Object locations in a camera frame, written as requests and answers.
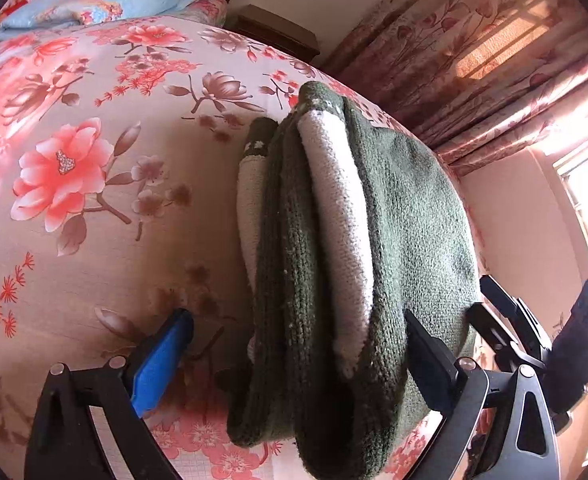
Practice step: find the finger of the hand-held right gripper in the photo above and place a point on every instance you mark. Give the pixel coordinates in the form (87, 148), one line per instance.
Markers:
(516, 317)
(493, 340)

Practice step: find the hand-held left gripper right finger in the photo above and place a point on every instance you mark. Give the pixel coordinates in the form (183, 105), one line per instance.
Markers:
(431, 355)

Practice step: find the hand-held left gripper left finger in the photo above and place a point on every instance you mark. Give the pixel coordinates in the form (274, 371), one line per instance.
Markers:
(159, 360)

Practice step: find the green knit sweater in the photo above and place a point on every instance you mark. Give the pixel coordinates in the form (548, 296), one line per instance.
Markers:
(413, 240)

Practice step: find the pink floral bedspread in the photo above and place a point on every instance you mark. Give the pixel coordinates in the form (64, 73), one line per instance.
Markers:
(124, 240)

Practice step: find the pink floral curtain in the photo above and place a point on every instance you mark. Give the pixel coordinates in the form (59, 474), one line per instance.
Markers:
(448, 50)

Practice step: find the dark wooden nightstand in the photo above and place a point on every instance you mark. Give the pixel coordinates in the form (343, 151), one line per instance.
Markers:
(274, 30)

